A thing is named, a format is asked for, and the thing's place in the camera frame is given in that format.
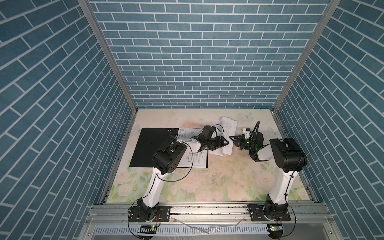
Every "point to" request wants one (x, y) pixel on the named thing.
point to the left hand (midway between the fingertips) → (225, 144)
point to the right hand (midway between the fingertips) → (229, 135)
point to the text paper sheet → (229, 128)
